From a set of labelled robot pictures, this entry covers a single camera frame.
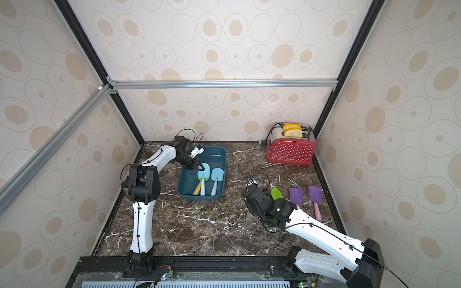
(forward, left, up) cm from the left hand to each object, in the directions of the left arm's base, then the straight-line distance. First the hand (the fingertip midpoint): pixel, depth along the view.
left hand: (206, 165), depth 99 cm
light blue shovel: (-2, -6, -6) cm, 9 cm away
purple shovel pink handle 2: (-14, -59, -7) cm, 61 cm away
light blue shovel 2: (-4, +1, -4) cm, 6 cm away
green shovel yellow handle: (-13, +3, -5) cm, 14 cm away
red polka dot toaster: (+7, -51, +6) cm, 52 cm away
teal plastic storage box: (-5, +11, -6) cm, 13 cm away
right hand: (-24, -24, +9) cm, 35 cm away
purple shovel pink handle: (-15, -49, -6) cm, 51 cm away
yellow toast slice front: (+13, -49, +13) cm, 52 cm away
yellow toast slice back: (+18, -47, +13) cm, 52 cm away
